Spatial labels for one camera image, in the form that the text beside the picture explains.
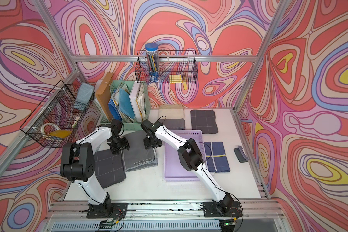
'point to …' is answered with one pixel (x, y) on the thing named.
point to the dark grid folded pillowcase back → (204, 120)
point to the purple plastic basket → (174, 169)
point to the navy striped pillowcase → (216, 157)
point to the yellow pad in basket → (60, 133)
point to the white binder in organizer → (136, 99)
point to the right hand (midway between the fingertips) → (152, 149)
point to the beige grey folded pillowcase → (172, 116)
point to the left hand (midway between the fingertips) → (126, 149)
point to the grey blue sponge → (85, 93)
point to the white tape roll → (43, 126)
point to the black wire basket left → (58, 108)
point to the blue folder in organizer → (114, 111)
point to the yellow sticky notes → (174, 79)
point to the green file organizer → (130, 104)
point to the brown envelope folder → (103, 94)
